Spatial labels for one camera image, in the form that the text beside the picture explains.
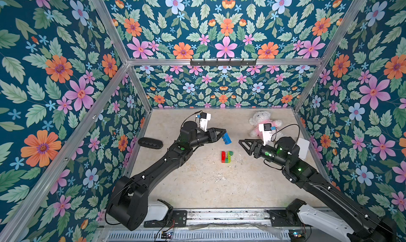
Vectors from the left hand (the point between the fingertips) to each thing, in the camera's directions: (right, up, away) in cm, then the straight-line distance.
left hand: (226, 131), depth 72 cm
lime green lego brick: (+3, -16, +19) cm, 25 cm away
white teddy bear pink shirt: (+27, +8, +30) cm, 41 cm away
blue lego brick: (0, -4, +1) cm, 4 cm away
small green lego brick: (+5, -15, +23) cm, 27 cm away
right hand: (+7, -4, -5) cm, 9 cm away
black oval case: (-45, -8, +24) cm, 52 cm away
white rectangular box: (+49, -10, +22) cm, 55 cm away
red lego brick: (0, -16, +19) cm, 25 cm away
